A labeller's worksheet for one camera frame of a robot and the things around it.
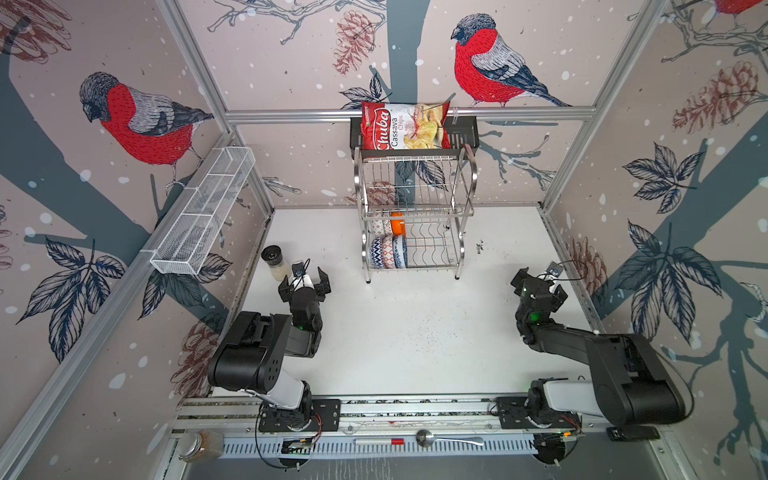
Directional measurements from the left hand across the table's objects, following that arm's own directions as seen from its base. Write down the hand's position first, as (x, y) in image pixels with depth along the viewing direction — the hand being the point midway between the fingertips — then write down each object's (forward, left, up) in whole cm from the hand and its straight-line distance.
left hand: (301, 272), depth 89 cm
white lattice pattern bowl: (+16, -26, +2) cm, 31 cm away
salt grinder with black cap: (+6, +10, 0) cm, 12 cm away
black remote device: (-41, -83, -6) cm, 93 cm away
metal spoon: (-41, -35, -8) cm, 55 cm away
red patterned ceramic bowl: (+5, -23, +2) cm, 23 cm away
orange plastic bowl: (+17, -30, +2) cm, 34 cm away
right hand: (-3, -72, 0) cm, 72 cm away
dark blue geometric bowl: (+5, -26, +2) cm, 27 cm away
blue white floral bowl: (+7, -30, +4) cm, 31 cm away
